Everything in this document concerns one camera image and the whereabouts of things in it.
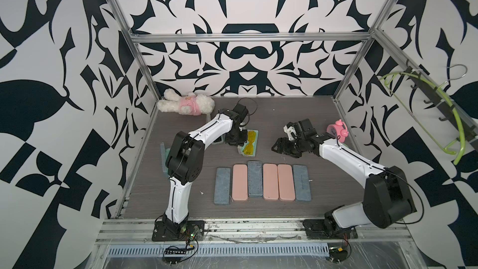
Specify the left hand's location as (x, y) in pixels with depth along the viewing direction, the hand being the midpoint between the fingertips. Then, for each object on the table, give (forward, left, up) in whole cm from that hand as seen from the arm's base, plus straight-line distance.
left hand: (241, 141), depth 93 cm
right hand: (-6, -16, +4) cm, 17 cm away
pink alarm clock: (+2, -48, +4) cm, 48 cm away
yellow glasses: (-3, -4, -4) cm, 6 cm away
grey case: (-20, -26, -3) cm, 33 cm away
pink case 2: (-21, -19, -5) cm, 29 cm away
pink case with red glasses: (-18, +1, -5) cm, 19 cm away
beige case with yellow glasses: (-4, 0, +1) cm, 5 cm away
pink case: (-19, -12, -5) cm, 23 cm away
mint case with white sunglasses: (-18, -6, -4) cm, 19 cm away
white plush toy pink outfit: (+23, +28, +2) cm, 36 cm away
